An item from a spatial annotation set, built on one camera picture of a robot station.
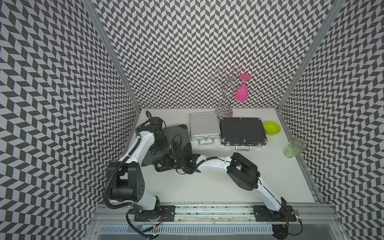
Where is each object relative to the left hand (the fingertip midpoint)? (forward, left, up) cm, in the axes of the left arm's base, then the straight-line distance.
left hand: (162, 148), depth 86 cm
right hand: (-8, 0, -5) cm, 9 cm away
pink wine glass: (+35, -50, +13) cm, 62 cm away
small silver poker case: (+18, -25, -3) cm, 31 cm away
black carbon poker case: (+14, -50, -4) cm, 52 cm away
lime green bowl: (+20, -73, -7) cm, 76 cm away
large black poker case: (-2, -11, +17) cm, 20 cm away
